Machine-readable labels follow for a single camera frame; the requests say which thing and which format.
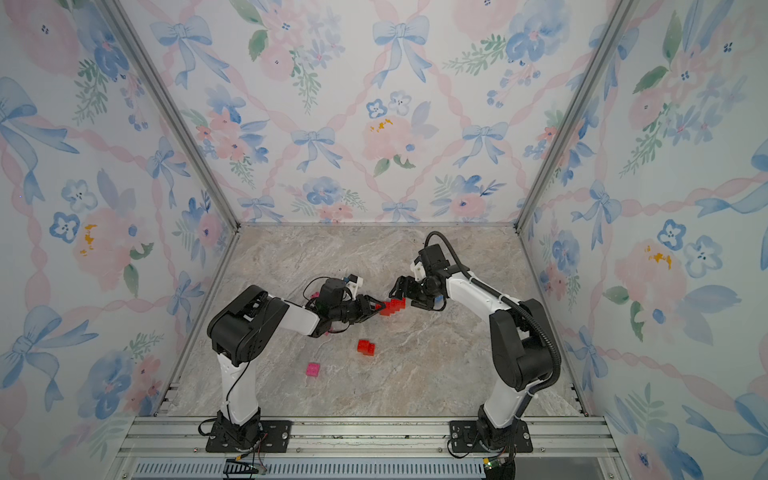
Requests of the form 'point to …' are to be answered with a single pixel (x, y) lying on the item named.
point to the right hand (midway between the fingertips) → (401, 297)
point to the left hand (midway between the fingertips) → (386, 307)
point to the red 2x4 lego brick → (393, 306)
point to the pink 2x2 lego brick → (313, 369)
